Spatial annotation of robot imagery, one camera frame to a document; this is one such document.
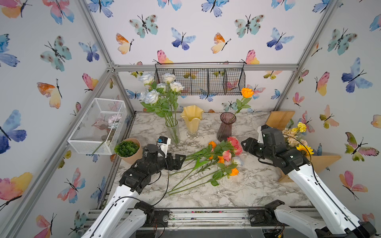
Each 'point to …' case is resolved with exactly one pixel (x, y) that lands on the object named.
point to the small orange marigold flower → (213, 144)
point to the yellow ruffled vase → (192, 114)
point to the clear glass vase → (173, 130)
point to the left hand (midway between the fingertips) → (179, 154)
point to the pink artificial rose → (234, 141)
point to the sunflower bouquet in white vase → (292, 137)
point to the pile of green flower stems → (211, 164)
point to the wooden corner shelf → (280, 119)
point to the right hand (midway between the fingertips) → (245, 143)
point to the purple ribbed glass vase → (224, 131)
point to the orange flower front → (234, 172)
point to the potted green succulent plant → (129, 149)
